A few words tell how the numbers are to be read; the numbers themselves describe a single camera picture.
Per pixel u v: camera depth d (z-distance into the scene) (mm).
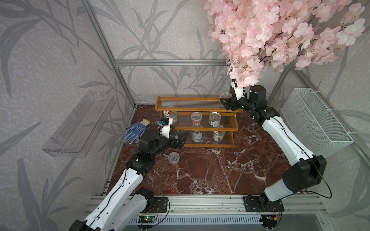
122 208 450
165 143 617
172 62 1628
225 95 785
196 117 849
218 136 916
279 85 1081
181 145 630
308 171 413
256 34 421
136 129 1050
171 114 840
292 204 750
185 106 1182
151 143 526
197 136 901
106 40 830
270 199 617
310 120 651
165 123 595
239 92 674
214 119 844
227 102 696
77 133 680
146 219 704
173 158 845
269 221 727
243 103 664
